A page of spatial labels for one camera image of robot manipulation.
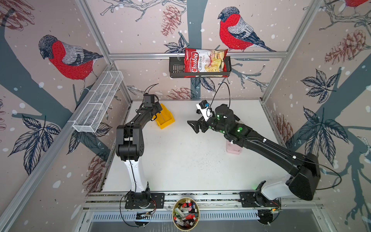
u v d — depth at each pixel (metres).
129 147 0.53
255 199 0.66
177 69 0.95
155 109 0.88
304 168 0.41
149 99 0.80
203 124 0.63
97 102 0.78
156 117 0.86
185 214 0.63
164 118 1.06
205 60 0.88
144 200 0.67
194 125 0.65
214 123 0.62
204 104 0.60
